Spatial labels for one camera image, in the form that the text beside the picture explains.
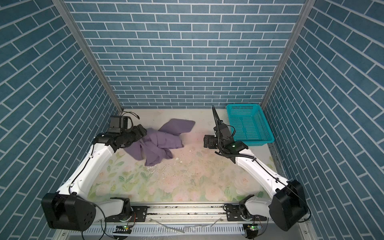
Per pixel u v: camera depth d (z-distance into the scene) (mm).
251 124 1125
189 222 723
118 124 598
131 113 737
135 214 722
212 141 723
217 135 608
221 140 605
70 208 381
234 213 734
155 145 845
